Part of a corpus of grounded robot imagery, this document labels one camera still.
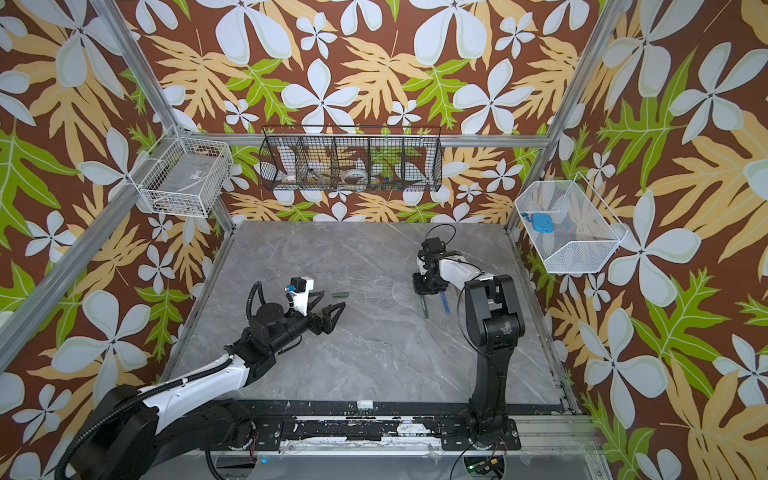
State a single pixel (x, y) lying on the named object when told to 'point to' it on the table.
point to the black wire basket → (342, 158)
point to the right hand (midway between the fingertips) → (419, 287)
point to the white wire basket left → (182, 175)
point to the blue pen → (444, 300)
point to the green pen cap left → (340, 294)
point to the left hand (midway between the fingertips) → (331, 295)
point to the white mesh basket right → (571, 228)
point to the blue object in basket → (540, 222)
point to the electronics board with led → (484, 464)
